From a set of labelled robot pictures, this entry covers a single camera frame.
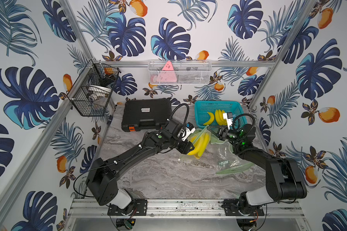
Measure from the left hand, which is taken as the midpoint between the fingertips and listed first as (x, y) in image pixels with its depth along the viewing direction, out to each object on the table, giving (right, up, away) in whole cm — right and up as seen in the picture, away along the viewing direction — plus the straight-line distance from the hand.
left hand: (191, 143), depth 76 cm
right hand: (+9, +8, +2) cm, 12 cm away
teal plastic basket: (+13, +16, +39) cm, 44 cm away
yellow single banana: (+19, +13, +34) cm, 41 cm away
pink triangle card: (-13, +41, +15) cm, 46 cm away
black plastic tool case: (-31, +17, +33) cm, 48 cm away
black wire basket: (-57, +27, +7) cm, 63 cm away
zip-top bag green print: (+23, -13, +16) cm, 31 cm away
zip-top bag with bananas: (+4, +5, +2) cm, 7 cm away
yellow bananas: (+7, -2, +12) cm, 14 cm away
